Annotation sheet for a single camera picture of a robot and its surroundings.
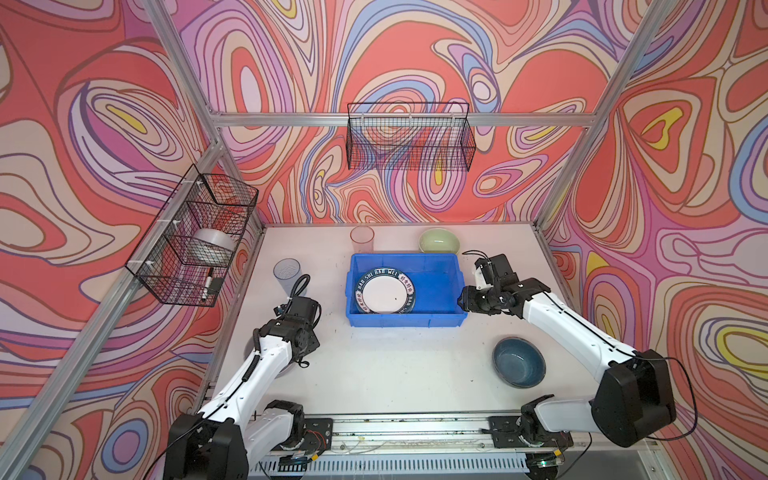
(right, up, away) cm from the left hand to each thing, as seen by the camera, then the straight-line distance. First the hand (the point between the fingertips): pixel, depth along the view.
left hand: (307, 343), depth 84 cm
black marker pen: (-21, +18, -12) cm, 30 cm away
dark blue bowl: (+61, -5, 0) cm, 61 cm away
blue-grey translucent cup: (-8, +20, +9) cm, 24 cm away
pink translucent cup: (+15, +31, +14) cm, 37 cm away
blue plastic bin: (+40, +16, +15) cm, 46 cm away
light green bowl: (+43, +31, +25) cm, 58 cm away
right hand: (+46, +10, +1) cm, 47 cm away
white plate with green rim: (+22, +13, +12) cm, 29 cm away
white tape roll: (-19, +27, -14) cm, 36 cm away
